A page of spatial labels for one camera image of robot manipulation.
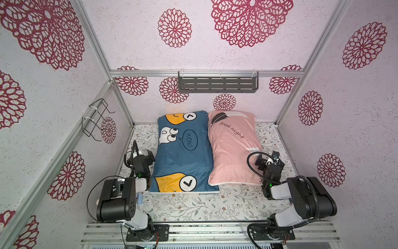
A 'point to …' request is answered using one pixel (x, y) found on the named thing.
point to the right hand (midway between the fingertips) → (270, 154)
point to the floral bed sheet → (239, 203)
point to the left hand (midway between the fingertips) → (141, 153)
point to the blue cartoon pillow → (184, 161)
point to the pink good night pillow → (232, 136)
